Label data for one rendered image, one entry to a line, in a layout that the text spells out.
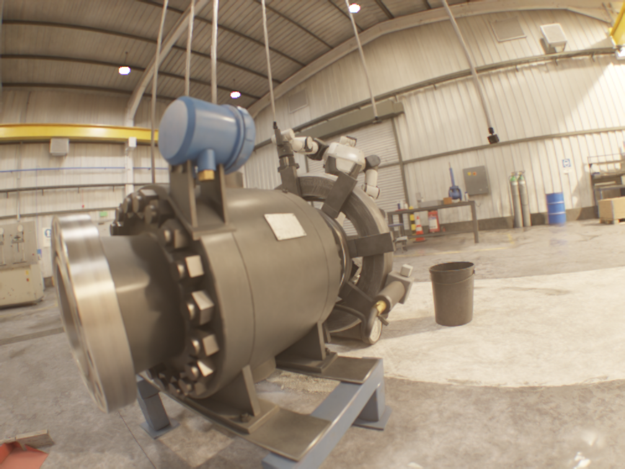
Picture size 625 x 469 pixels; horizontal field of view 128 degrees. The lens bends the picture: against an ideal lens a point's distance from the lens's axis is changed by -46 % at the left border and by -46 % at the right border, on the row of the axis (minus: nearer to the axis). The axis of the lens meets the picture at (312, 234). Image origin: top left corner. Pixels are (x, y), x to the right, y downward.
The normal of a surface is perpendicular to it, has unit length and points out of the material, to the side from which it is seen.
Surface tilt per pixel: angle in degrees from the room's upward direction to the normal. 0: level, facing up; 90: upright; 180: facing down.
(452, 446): 0
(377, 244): 90
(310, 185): 90
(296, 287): 95
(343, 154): 70
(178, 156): 134
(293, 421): 0
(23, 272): 90
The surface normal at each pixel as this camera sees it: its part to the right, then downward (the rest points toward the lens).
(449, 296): -0.58, 0.15
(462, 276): 0.00, 0.07
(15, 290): 0.66, -0.08
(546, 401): -0.13, -0.99
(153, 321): 0.88, 0.00
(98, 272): 0.71, -0.51
